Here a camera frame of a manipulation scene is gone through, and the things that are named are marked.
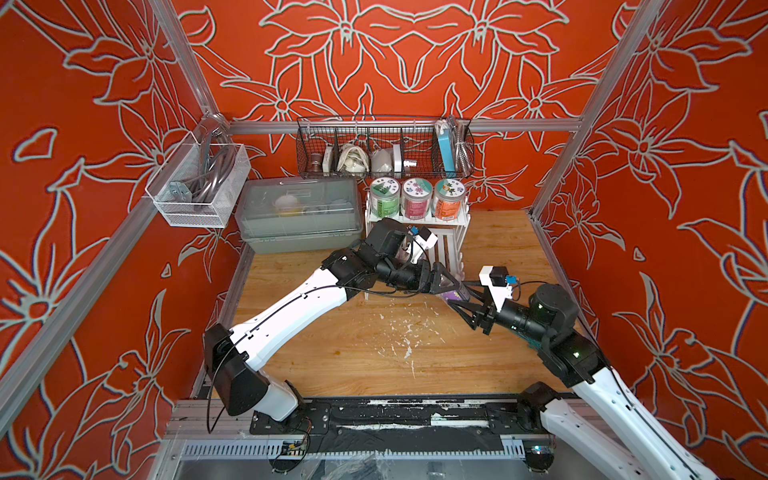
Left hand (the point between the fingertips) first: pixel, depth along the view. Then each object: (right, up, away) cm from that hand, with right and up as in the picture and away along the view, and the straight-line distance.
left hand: (449, 284), depth 63 cm
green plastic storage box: (-42, +18, +35) cm, 57 cm away
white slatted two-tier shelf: (+6, +5, +30) cm, 31 cm away
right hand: (+1, -2, +1) cm, 3 cm away
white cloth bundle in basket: (-23, +35, +28) cm, 51 cm away
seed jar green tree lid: (-14, +21, +13) cm, 28 cm away
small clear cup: (0, -2, 0) cm, 2 cm away
